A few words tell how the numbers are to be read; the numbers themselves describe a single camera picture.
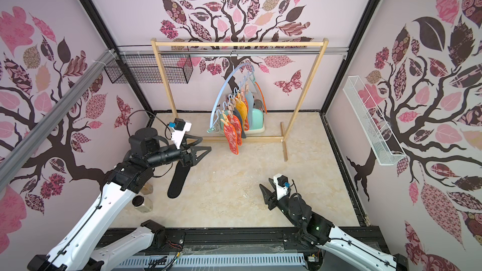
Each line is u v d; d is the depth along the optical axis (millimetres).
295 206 576
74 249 382
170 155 560
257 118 979
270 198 666
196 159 579
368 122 807
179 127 545
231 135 805
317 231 580
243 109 839
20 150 517
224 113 725
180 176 921
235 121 794
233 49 929
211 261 699
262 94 949
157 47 624
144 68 669
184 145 573
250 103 905
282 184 634
